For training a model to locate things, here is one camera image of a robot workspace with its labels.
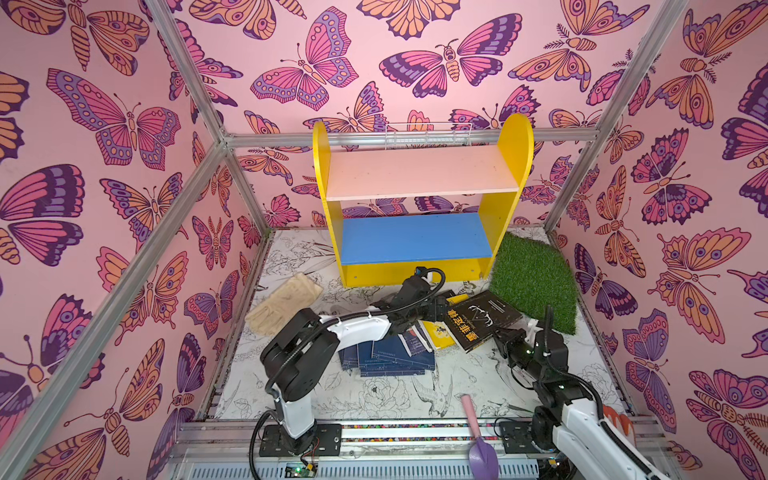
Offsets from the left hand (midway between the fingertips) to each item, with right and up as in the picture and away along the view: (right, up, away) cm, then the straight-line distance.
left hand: (444, 302), depth 87 cm
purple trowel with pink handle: (+6, -33, -17) cm, 38 cm away
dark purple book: (-12, -10, -3) cm, 16 cm away
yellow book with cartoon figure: (-2, -9, -2) cm, 9 cm away
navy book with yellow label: (-15, -12, -4) cm, 20 cm away
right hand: (+12, -6, -4) cm, 14 cm away
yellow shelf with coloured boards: (-13, +31, +33) cm, 47 cm away
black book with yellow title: (+9, -5, 0) cm, 10 cm away
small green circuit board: (-38, -38, -15) cm, 56 cm away
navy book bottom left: (-27, -15, -4) cm, 31 cm away
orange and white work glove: (+42, -28, -13) cm, 52 cm away
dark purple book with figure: (-9, -11, -2) cm, 14 cm away
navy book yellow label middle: (-21, -16, -7) cm, 28 cm away
